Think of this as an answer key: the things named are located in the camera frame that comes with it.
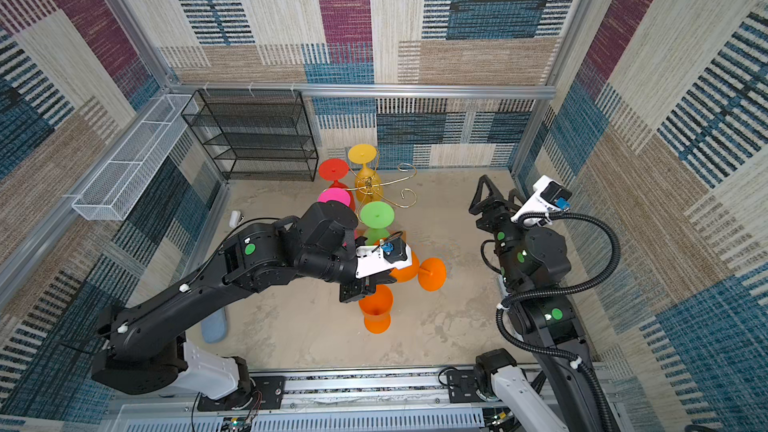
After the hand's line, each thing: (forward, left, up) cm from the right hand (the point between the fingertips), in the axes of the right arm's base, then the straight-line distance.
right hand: (491, 188), depth 60 cm
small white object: (+24, +73, -38) cm, 86 cm away
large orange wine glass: (-10, +12, -16) cm, 22 cm away
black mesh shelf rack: (+51, +68, -25) cm, 88 cm away
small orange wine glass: (-11, +24, -34) cm, 43 cm away
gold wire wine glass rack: (+11, +24, -10) cm, 29 cm away
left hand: (-14, +20, -6) cm, 25 cm away
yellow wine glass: (+20, +26, -7) cm, 34 cm away
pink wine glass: (+7, +33, -8) cm, 34 cm away
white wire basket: (+8, +84, -7) cm, 85 cm away
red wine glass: (+15, +33, -7) cm, 37 cm away
